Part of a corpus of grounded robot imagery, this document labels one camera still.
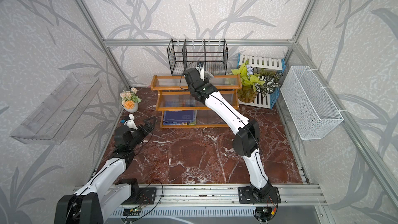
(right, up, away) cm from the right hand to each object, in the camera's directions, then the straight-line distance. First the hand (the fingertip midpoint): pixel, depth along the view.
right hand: (198, 77), depth 85 cm
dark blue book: (-14, -23, +15) cm, 30 cm away
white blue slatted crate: (+39, +11, +13) cm, 43 cm away
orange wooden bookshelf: (-12, -18, +17) cm, 27 cm away
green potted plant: (+37, -2, +4) cm, 37 cm away
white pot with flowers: (-45, -13, +14) cm, 49 cm away
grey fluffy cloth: (+5, +1, -3) cm, 6 cm away
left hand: (-25, -24, -2) cm, 34 cm away
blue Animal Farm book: (-13, -27, +11) cm, 32 cm away
